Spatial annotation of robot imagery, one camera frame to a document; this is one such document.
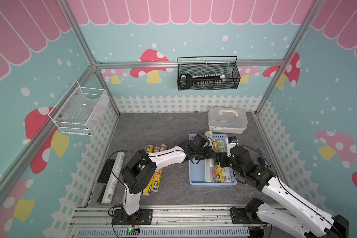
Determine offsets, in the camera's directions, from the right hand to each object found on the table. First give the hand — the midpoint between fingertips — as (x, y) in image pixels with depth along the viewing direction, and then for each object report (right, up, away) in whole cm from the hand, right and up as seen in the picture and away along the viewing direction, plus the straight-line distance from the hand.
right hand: (219, 152), depth 78 cm
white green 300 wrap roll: (-58, -23, 0) cm, 63 cm away
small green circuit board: (-44, -38, -5) cm, 59 cm away
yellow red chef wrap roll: (-34, -19, +4) cm, 39 cm away
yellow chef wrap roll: (-41, -1, +19) cm, 45 cm away
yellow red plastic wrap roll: (+1, -12, +8) cm, 15 cm away
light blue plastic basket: (-10, -13, +12) cm, 21 cm away
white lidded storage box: (+12, +18, +25) cm, 33 cm away
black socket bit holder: (-16, +42, +12) cm, 46 cm away
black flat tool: (-66, -14, +11) cm, 68 cm away
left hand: (-2, -4, +8) cm, 9 cm away
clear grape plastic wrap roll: (-5, -7, +2) cm, 8 cm away
